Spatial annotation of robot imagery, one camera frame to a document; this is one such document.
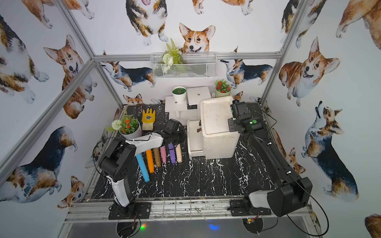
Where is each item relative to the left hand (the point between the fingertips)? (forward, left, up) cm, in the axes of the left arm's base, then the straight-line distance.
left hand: (191, 134), depth 95 cm
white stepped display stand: (+19, +8, +1) cm, 21 cm away
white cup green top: (+21, +7, +16) cm, 27 cm away
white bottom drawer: (0, -3, -6) cm, 7 cm away
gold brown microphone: (-9, +21, -5) cm, 24 cm away
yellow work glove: (+18, +32, -6) cm, 37 cm away
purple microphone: (-10, +12, -5) cm, 16 cm away
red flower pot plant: (+22, -20, +19) cm, 35 cm away
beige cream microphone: (-11, +7, -5) cm, 14 cm away
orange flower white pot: (+2, +38, +7) cm, 38 cm away
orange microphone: (-14, +25, -5) cm, 29 cm away
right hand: (-4, -24, +18) cm, 30 cm away
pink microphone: (-10, +17, -5) cm, 21 cm away
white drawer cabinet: (-12, -17, +10) cm, 23 cm away
